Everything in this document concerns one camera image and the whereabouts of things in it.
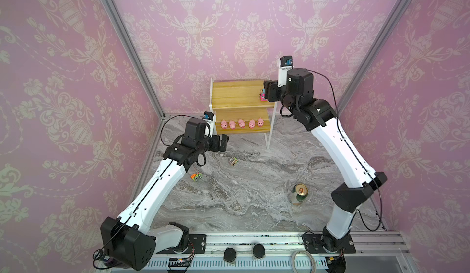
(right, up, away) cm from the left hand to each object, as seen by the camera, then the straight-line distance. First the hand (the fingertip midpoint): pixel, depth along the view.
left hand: (220, 137), depth 77 cm
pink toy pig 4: (+14, +6, +15) cm, 22 cm away
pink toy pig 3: (+10, +7, +15) cm, 19 cm away
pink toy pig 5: (+19, +7, +16) cm, 26 cm away
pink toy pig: (0, +6, +15) cm, 17 cm away
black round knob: (+5, -41, -13) cm, 43 cm away
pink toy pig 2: (+5, +6, +15) cm, 17 cm away
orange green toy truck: (-14, -20, +14) cm, 28 cm away
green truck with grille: (+5, -13, +19) cm, 24 cm away
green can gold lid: (+35, -23, +1) cm, 42 cm away
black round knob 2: (+15, -40, -12) cm, 45 cm away
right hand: (+21, +21, -9) cm, 31 cm away
